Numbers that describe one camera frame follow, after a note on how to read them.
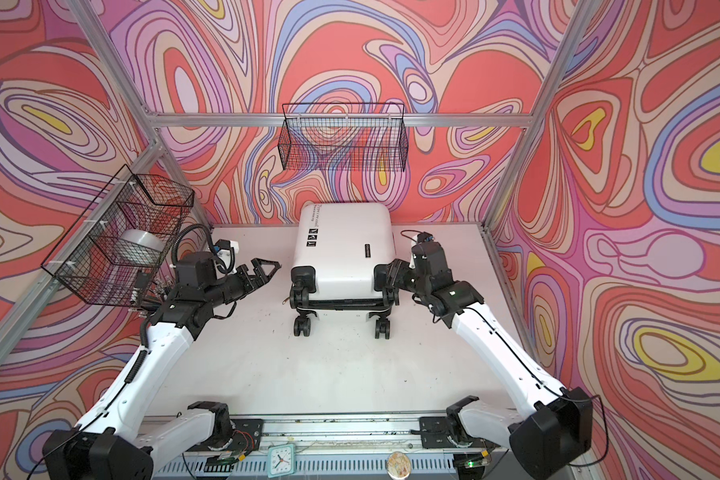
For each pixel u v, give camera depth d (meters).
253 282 0.67
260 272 0.67
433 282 0.56
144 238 0.74
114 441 0.38
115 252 0.73
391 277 0.69
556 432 0.44
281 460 0.69
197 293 0.58
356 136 0.96
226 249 0.69
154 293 0.80
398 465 0.69
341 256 0.82
